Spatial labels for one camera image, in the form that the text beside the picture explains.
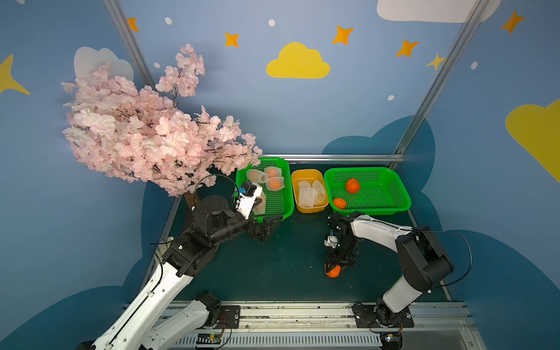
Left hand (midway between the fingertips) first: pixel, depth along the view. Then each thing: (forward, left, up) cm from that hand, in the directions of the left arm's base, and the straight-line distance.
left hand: (270, 204), depth 63 cm
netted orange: (+36, +10, -28) cm, 46 cm away
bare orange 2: (-10, -24, -30) cm, 39 cm away
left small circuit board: (-31, +20, -37) cm, 52 cm away
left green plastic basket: (+22, -1, -32) cm, 39 cm away
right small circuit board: (-30, -42, -38) cm, 64 cm away
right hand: (-7, -25, -33) cm, 42 cm away
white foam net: (+24, -14, -27) cm, 39 cm away
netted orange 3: (+32, +1, -29) cm, 43 cm away
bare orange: (+21, -30, -29) cm, 47 cm away
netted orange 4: (+19, +7, -31) cm, 37 cm away
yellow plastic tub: (+39, -18, -30) cm, 52 cm away
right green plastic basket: (+34, -46, -34) cm, 67 cm away
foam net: (+27, -21, -27) cm, 43 cm away
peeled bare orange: (+33, -38, -30) cm, 59 cm away
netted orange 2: (+40, +2, -29) cm, 50 cm away
